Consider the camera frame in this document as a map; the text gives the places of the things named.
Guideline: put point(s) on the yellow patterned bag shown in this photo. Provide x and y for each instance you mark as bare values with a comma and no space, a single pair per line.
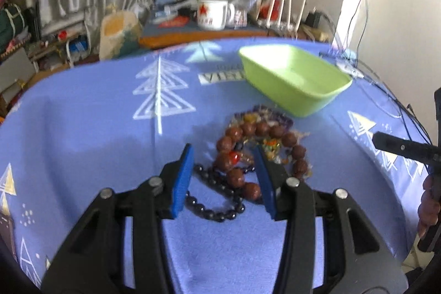
119,32

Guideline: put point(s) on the blue tree-print tablecloth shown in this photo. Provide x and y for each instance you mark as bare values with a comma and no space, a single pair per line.
103,142

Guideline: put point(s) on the white router with antennas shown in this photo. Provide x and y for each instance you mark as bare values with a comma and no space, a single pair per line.
277,1

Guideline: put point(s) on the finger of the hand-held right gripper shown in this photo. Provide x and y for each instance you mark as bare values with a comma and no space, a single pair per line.
399,146

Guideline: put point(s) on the clear plastic bag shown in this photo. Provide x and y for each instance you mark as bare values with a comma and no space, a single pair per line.
246,10

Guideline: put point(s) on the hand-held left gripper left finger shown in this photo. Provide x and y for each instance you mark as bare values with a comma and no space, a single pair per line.
182,180

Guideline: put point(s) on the red booklet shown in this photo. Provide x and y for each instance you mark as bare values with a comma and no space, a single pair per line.
174,22

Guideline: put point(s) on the green duffel bag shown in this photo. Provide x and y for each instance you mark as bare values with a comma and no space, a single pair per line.
12,20

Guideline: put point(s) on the black power adapter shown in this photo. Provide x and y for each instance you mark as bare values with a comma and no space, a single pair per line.
317,18

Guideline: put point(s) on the white charger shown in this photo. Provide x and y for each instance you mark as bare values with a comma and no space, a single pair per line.
348,68

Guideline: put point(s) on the wooden side table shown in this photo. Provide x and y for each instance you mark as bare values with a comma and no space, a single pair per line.
193,35

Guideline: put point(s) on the white enamel mug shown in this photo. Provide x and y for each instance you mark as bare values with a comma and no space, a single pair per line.
212,13

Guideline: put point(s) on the person's right hand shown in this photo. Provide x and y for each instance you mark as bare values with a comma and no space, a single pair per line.
427,208

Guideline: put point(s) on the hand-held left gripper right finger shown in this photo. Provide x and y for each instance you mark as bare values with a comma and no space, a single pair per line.
265,183

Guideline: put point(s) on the light green plastic basin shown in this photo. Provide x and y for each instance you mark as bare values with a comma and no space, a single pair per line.
296,73

